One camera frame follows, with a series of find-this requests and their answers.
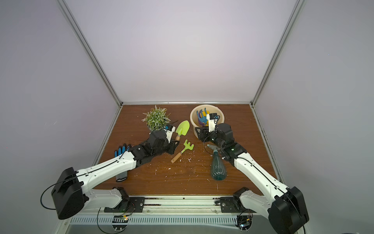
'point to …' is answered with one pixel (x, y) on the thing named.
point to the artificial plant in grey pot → (156, 119)
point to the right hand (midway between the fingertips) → (199, 124)
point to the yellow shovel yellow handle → (208, 112)
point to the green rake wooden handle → (188, 146)
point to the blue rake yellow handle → (202, 119)
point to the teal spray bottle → (218, 168)
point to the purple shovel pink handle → (200, 122)
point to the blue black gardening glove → (121, 149)
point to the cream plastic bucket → (211, 109)
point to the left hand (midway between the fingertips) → (180, 141)
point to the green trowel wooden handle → (183, 129)
